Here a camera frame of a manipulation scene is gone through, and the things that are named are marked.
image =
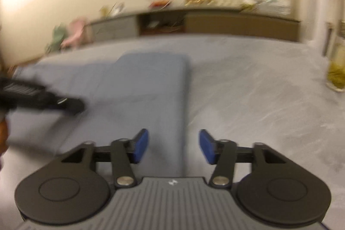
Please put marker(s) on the wide amber glass cup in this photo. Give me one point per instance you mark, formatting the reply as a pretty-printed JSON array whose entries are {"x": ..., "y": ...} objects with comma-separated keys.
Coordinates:
[{"x": 199, "y": 0}]

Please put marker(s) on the yellow cup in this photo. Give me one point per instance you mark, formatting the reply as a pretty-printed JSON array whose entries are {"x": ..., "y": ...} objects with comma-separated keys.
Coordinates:
[{"x": 103, "y": 11}]

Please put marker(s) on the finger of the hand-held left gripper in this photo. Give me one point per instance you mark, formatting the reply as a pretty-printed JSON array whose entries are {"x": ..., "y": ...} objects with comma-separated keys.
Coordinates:
[{"x": 71, "y": 105}]

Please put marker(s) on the long television cabinet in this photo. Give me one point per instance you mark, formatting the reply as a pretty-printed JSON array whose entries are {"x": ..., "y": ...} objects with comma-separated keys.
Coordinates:
[{"x": 237, "y": 25}]

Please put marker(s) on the yellow green glass dish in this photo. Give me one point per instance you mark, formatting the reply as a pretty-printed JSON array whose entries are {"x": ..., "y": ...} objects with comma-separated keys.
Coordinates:
[{"x": 248, "y": 3}]

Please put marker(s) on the grey pants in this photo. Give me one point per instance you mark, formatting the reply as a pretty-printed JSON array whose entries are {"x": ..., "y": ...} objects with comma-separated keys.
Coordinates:
[{"x": 134, "y": 90}]

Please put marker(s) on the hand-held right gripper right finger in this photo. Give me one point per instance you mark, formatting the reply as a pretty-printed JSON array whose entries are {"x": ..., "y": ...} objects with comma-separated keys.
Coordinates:
[{"x": 206, "y": 146}]

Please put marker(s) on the green plastic chair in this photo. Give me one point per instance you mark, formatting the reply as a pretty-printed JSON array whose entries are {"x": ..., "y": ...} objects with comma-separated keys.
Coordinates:
[{"x": 57, "y": 37}]

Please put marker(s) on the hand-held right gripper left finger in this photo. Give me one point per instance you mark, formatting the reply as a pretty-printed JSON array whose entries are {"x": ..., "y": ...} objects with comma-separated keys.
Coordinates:
[{"x": 141, "y": 145}]

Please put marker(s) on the plate of fruit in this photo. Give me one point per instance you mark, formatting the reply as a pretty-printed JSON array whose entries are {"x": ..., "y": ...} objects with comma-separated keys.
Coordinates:
[{"x": 160, "y": 3}]

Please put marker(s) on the pink plastic chair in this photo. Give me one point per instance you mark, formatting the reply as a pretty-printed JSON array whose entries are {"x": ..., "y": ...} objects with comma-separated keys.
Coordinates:
[{"x": 75, "y": 32}]

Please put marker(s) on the box of small items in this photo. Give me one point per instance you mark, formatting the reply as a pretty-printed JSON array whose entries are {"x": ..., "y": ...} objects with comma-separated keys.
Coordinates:
[{"x": 272, "y": 5}]

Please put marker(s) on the glass tea bottle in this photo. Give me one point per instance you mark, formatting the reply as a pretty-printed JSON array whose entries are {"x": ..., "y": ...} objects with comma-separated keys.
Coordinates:
[{"x": 336, "y": 71}]

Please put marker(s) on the air conditioner with lace cover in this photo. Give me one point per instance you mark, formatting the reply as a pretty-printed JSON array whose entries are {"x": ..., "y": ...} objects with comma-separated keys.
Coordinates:
[{"x": 318, "y": 17}]

